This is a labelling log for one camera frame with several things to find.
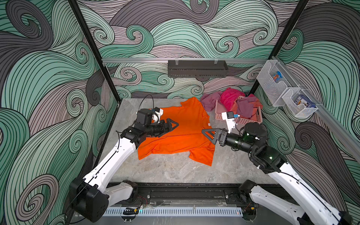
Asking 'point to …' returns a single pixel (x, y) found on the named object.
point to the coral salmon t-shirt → (257, 104)
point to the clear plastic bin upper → (274, 91)
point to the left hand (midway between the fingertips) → (174, 125)
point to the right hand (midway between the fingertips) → (206, 130)
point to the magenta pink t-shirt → (229, 96)
